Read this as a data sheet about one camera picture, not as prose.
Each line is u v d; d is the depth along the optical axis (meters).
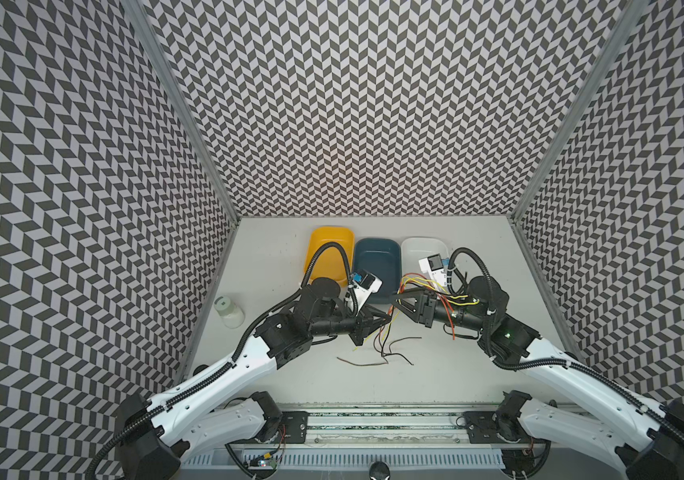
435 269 0.59
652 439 0.39
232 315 0.83
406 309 0.65
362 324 0.60
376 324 0.63
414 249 1.04
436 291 0.59
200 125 0.94
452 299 0.56
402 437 0.72
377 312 0.65
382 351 0.68
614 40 0.71
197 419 0.42
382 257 1.08
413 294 0.61
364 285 0.60
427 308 0.58
